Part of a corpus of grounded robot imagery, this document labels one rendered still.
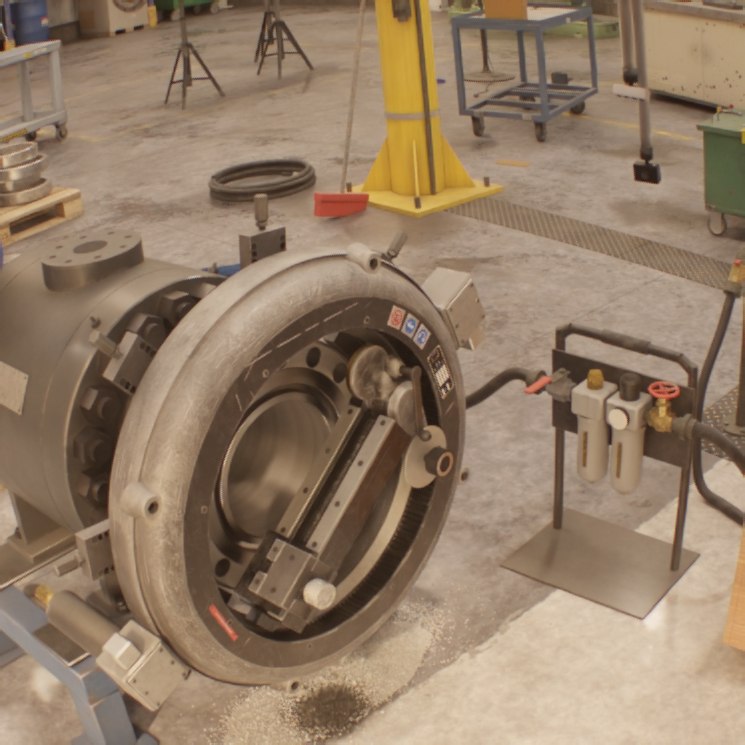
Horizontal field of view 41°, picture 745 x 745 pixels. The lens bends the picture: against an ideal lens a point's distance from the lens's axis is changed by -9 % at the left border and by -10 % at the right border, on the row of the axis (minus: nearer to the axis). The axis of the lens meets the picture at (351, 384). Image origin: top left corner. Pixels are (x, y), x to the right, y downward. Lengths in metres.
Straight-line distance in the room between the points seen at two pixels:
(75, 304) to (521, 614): 1.20
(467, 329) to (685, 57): 6.13
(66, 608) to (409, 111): 3.88
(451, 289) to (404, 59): 3.37
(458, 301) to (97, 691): 1.01
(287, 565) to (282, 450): 0.39
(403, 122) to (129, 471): 3.95
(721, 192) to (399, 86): 1.68
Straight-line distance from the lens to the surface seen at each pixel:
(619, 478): 2.39
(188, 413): 1.50
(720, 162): 4.80
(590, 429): 2.38
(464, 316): 1.96
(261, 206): 1.68
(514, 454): 3.03
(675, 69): 8.03
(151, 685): 1.67
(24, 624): 2.19
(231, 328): 1.54
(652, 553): 2.61
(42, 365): 1.92
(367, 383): 1.81
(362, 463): 1.77
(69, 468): 1.86
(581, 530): 2.69
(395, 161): 5.39
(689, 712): 2.18
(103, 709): 2.09
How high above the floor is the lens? 1.51
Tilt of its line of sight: 26 degrees down
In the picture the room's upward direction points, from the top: 5 degrees counter-clockwise
